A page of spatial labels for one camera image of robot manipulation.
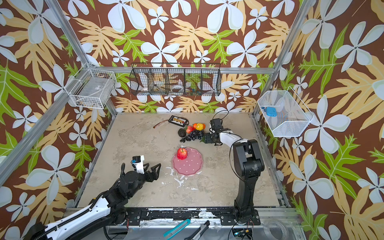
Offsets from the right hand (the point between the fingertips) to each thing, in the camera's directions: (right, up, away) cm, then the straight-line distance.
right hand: (210, 137), depth 102 cm
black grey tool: (-7, -42, -31) cm, 53 cm away
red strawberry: (-14, +6, +3) cm, 16 cm away
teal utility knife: (-20, -42, -31) cm, 56 cm away
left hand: (-32, -13, -21) cm, 41 cm away
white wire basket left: (-70, +29, -16) cm, 78 cm away
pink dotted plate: (-13, -17, -11) cm, 24 cm away
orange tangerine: (-10, +8, +8) cm, 16 cm away
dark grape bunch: (-11, +2, -1) cm, 11 cm away
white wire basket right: (+41, +13, -24) cm, 49 cm away
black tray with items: (-23, +12, +12) cm, 28 cm away
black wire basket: (-14, +39, -6) cm, 41 cm away
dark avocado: (-20, +3, +1) cm, 20 cm away
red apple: (-19, -9, -12) cm, 24 cm away
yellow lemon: (-7, +7, +2) cm, 10 cm away
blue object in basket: (+34, +16, -16) cm, 41 cm away
